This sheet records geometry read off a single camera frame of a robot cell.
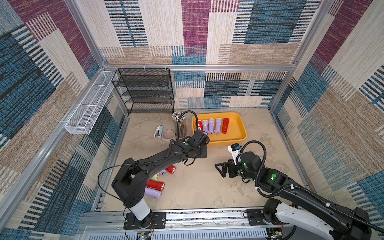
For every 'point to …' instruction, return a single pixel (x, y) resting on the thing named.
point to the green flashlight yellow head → (156, 177)
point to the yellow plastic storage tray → (236, 134)
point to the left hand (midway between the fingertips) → (205, 152)
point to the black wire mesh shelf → (149, 90)
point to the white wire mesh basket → (82, 118)
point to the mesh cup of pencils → (182, 129)
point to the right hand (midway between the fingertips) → (224, 165)
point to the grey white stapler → (158, 133)
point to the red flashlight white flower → (200, 125)
